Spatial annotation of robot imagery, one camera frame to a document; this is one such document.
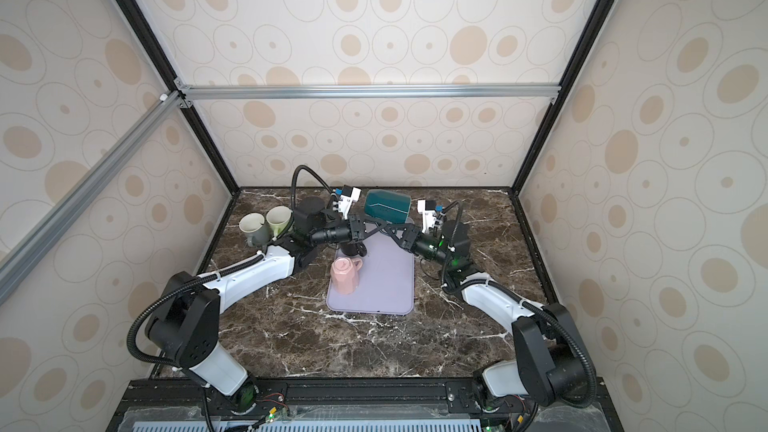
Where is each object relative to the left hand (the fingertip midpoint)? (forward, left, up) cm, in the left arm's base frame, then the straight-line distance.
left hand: (392, 226), depth 73 cm
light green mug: (+20, +39, -23) cm, 49 cm away
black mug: (+10, +13, -26) cm, 31 cm away
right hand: (+1, +2, -4) cm, 4 cm away
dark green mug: (+4, +1, +3) cm, 5 cm away
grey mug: (+13, +45, -20) cm, 51 cm away
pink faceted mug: (-3, +13, -19) cm, 23 cm away
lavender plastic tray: (-1, +4, -28) cm, 29 cm away
